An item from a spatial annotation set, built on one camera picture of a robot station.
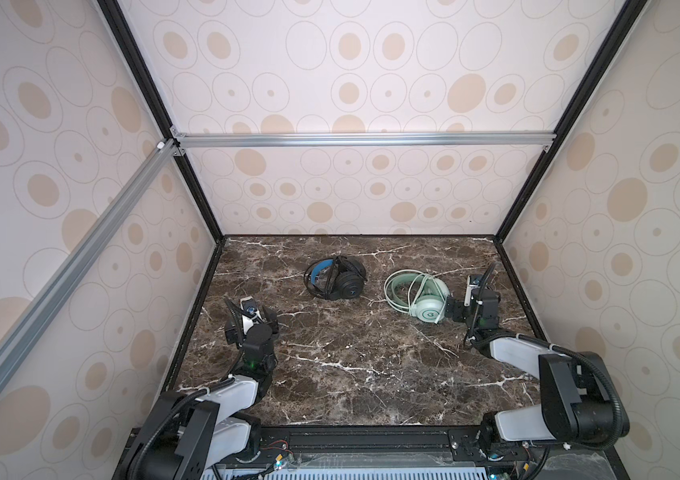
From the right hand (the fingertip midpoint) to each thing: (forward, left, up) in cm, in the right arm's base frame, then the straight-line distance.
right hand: (468, 297), depth 93 cm
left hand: (-6, +64, +7) cm, 65 cm away
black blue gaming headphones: (+8, +42, +1) cm, 42 cm away
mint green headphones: (+1, +14, -1) cm, 14 cm away
